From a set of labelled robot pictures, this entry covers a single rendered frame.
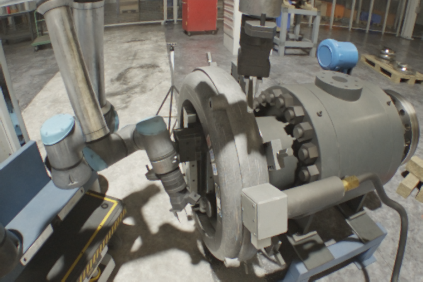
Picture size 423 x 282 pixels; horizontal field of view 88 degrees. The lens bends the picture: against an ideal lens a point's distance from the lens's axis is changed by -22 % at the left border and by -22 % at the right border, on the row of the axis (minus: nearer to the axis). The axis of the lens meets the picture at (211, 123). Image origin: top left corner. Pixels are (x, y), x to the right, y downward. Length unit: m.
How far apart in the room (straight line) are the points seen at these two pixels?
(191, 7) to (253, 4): 5.58
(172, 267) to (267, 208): 0.92
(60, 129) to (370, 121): 1.20
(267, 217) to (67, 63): 0.68
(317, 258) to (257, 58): 0.93
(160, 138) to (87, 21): 0.46
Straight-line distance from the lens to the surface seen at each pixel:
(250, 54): 0.59
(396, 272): 1.27
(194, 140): 0.90
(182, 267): 1.46
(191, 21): 6.15
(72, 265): 1.19
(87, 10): 0.95
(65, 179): 1.18
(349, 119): 1.06
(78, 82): 0.82
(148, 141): 0.81
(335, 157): 0.98
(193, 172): 1.07
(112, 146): 0.86
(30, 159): 1.17
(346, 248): 1.37
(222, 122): 0.73
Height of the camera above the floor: 1.27
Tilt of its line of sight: 30 degrees down
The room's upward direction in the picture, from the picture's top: 2 degrees clockwise
